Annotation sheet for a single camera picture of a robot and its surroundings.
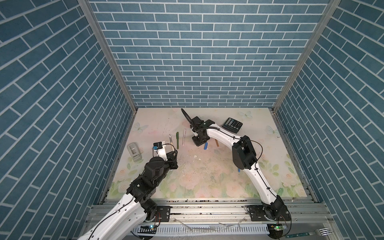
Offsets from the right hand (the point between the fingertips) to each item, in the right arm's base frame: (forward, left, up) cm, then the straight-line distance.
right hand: (197, 141), depth 101 cm
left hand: (-19, +7, +18) cm, 27 cm away
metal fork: (-45, -63, 0) cm, 77 cm away
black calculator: (+15, -25, +1) cm, 29 cm away
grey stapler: (-12, +39, +3) cm, 41 cm away
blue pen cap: (-3, -6, 0) cm, 7 cm away
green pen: (+2, +14, 0) cm, 14 cm away
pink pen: (+4, +10, 0) cm, 10 cm away
